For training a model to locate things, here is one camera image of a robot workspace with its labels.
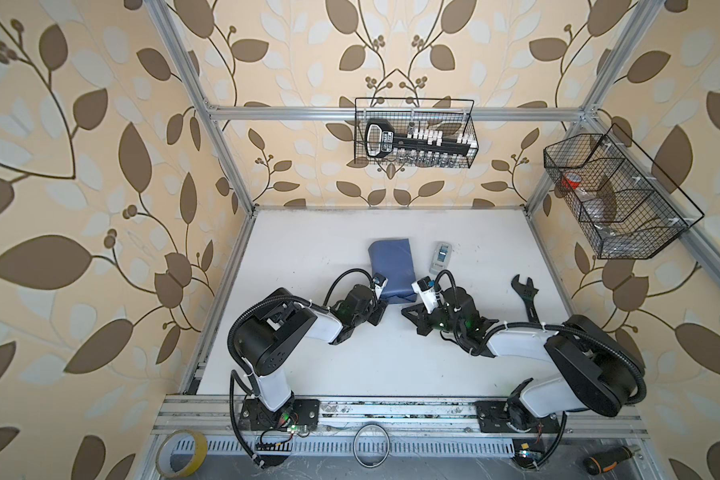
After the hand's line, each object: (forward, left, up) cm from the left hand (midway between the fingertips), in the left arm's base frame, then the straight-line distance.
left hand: (383, 296), depth 93 cm
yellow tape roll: (-43, +42, -1) cm, 60 cm away
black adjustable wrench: (+4, -47, -2) cm, 47 cm away
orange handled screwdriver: (-40, -50, +2) cm, 64 cm away
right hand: (-8, -6, +4) cm, 10 cm away
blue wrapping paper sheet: (+14, -3, 0) cm, 14 cm away
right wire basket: (+10, -59, +32) cm, 68 cm away
